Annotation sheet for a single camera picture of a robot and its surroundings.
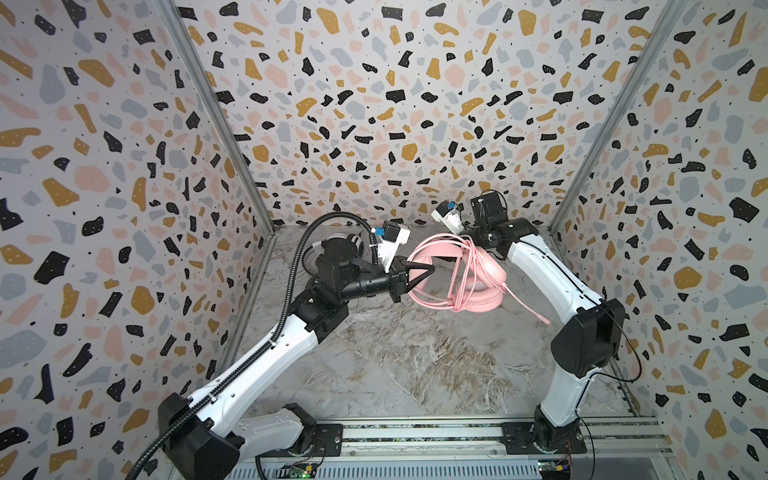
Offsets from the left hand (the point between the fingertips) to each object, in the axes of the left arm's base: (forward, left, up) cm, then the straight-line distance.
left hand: (434, 267), depth 58 cm
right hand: (+18, -1, -13) cm, 22 cm away
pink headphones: (+1, -2, -9) cm, 9 cm away
